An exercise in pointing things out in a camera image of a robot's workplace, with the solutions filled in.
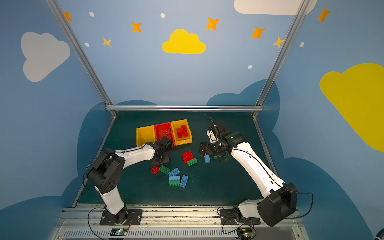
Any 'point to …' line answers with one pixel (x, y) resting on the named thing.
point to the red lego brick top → (179, 133)
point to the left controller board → (118, 232)
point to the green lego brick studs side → (215, 157)
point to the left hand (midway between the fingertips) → (166, 160)
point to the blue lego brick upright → (207, 158)
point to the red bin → (164, 130)
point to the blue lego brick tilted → (174, 172)
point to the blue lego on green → (174, 178)
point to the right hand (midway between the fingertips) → (207, 150)
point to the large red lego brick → (187, 156)
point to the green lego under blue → (174, 182)
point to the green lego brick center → (192, 162)
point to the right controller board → (244, 233)
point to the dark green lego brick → (164, 170)
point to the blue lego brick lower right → (183, 181)
